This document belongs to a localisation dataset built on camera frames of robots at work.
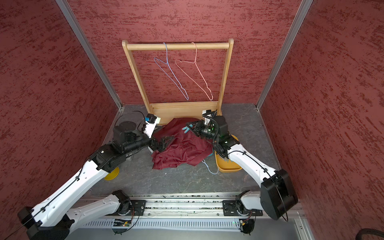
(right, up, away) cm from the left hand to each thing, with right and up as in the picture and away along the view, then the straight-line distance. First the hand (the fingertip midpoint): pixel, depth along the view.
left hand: (165, 135), depth 67 cm
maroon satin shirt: (+9, -9, +13) cm, 19 cm away
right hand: (+9, +3, +6) cm, 12 cm away
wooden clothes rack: (-10, +13, +52) cm, 54 cm away
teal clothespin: (+10, +3, +5) cm, 11 cm away
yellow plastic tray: (+32, -21, +23) cm, 45 cm away
